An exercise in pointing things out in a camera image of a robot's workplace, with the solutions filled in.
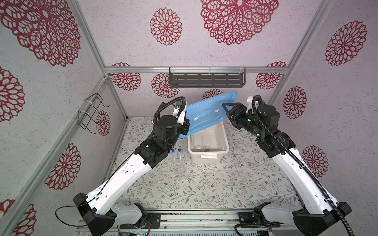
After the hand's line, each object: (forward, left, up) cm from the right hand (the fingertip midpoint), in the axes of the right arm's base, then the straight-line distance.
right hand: (224, 104), depth 62 cm
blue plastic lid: (+5, +9, -10) cm, 14 cm away
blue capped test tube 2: (-4, +21, -31) cm, 38 cm away
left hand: (-1, +18, -5) cm, 19 cm away
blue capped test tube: (-5, +25, -30) cm, 39 cm away
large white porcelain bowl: (+7, +10, -44) cm, 45 cm away
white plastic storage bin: (+17, -3, -45) cm, 48 cm away
